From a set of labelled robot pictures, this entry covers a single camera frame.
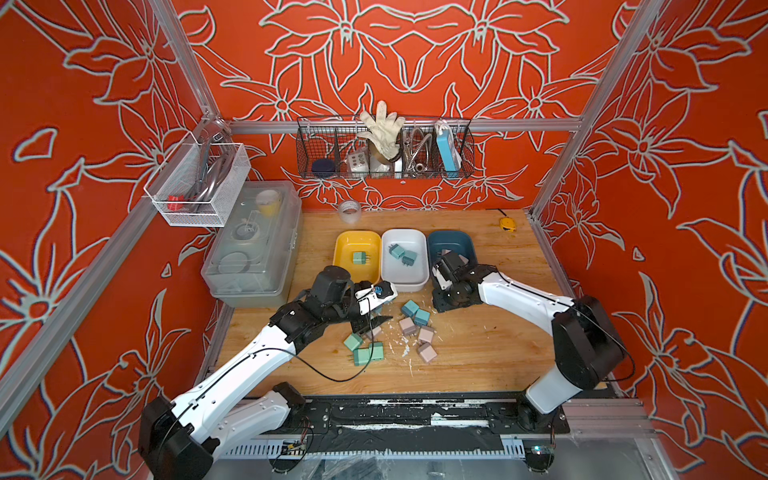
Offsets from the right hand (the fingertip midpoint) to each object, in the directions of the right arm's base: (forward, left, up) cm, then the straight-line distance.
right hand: (434, 302), depth 89 cm
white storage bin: (+13, +6, -7) cm, 16 cm away
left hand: (-7, +15, +15) cm, 23 cm away
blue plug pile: (-1, +7, -3) cm, 8 cm away
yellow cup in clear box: (+30, +56, +12) cm, 65 cm away
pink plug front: (-14, +3, -4) cm, 14 cm away
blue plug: (+19, +7, -3) cm, 21 cm away
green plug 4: (-12, +24, -2) cm, 27 cm away
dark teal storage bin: (+25, -11, -1) cm, 28 cm away
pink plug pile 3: (-8, +18, -4) cm, 20 cm away
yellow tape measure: (+36, -32, -4) cm, 49 cm away
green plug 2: (-16, +22, -3) cm, 27 cm away
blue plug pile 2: (-4, +4, -3) cm, 6 cm away
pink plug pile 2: (-9, +3, -4) cm, 10 cm away
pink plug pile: (-6, +8, -4) cm, 11 cm away
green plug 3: (-13, +17, -4) cm, 22 cm away
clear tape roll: (+44, +30, -4) cm, 54 cm away
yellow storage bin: (+24, +21, 0) cm, 32 cm away
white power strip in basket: (+34, +24, +25) cm, 49 cm away
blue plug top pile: (+22, +11, -3) cm, 25 cm away
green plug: (+18, +24, -2) cm, 30 cm away
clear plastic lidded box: (+6, +53, +13) cm, 55 cm away
